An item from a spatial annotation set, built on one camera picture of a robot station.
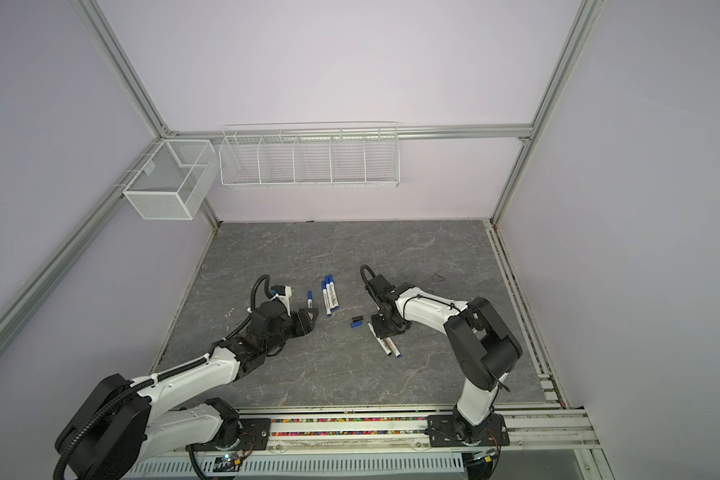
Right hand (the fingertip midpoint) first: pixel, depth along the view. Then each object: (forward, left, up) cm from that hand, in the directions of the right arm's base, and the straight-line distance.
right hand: (387, 332), depth 91 cm
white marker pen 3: (+12, +25, 0) cm, 28 cm away
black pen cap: (+5, +9, 0) cm, 11 cm away
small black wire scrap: (+21, -20, -1) cm, 29 cm away
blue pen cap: (+3, +10, -1) cm, 10 cm away
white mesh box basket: (+41, +71, +27) cm, 87 cm away
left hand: (+1, +22, +8) cm, 23 cm away
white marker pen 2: (+11, +20, +1) cm, 23 cm away
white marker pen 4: (-4, +2, +1) cm, 4 cm away
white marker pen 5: (-5, -2, +1) cm, 5 cm away
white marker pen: (+13, +17, +1) cm, 22 cm away
